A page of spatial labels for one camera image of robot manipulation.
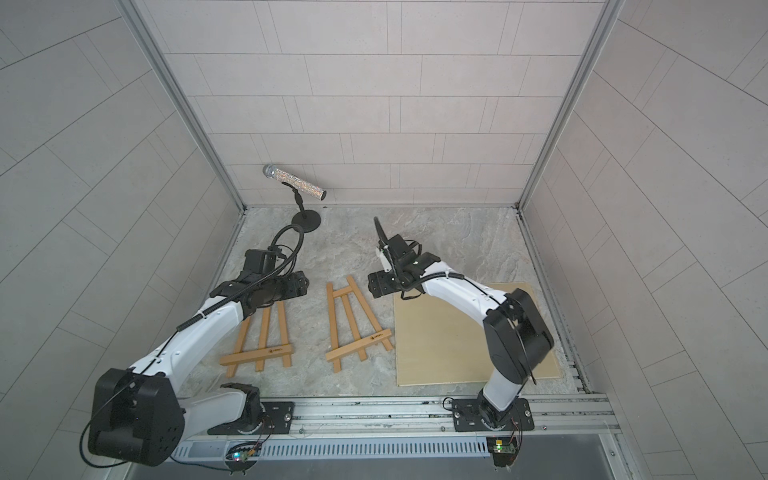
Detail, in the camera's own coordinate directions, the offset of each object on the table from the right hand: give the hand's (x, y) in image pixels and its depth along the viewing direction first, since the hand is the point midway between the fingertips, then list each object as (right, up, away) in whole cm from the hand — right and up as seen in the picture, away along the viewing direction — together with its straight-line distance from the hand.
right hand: (381, 283), depth 86 cm
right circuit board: (+29, -35, -18) cm, 49 cm away
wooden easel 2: (-5, -15, -7) cm, 17 cm away
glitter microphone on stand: (-29, +20, +24) cm, 43 cm away
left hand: (-23, +1, 0) cm, 23 cm away
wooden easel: (-32, -18, -6) cm, 37 cm away
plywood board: (+16, -16, -5) cm, 23 cm away
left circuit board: (-29, -33, -23) cm, 49 cm away
